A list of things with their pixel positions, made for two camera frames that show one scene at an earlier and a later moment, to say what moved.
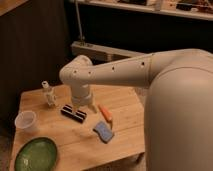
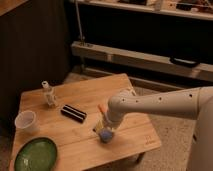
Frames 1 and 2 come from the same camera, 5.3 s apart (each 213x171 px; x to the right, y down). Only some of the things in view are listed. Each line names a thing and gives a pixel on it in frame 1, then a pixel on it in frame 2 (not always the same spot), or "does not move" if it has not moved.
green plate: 36,154 does not move
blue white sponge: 104,132 does not move
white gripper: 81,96 → 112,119
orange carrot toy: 108,115 does not move
